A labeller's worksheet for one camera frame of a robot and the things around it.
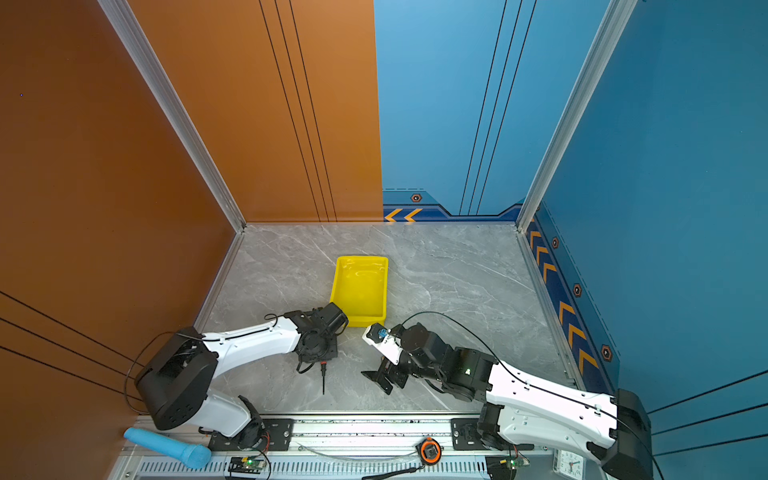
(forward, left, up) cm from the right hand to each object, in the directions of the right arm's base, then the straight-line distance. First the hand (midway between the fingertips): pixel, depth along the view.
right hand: (372, 355), depth 69 cm
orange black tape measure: (-17, -13, -14) cm, 26 cm away
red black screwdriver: (+2, +15, -17) cm, 23 cm away
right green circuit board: (-19, -33, -18) cm, 42 cm away
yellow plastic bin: (+30, +7, -17) cm, 36 cm away
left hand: (+8, +14, -17) cm, 23 cm away
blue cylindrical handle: (-18, +41, -13) cm, 47 cm away
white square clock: (-20, -46, -16) cm, 52 cm away
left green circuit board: (-19, +31, -18) cm, 41 cm away
